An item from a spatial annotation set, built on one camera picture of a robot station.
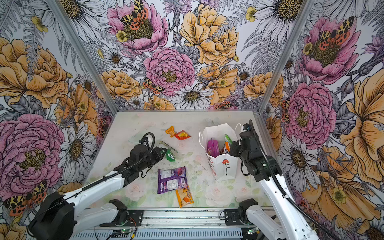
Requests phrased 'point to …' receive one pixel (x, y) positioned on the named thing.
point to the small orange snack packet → (171, 131)
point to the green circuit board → (120, 233)
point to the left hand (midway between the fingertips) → (166, 153)
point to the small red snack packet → (182, 135)
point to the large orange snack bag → (227, 148)
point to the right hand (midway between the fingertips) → (234, 146)
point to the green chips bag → (227, 139)
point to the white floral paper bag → (224, 166)
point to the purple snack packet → (171, 179)
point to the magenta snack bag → (213, 148)
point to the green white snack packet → (170, 154)
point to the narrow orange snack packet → (184, 197)
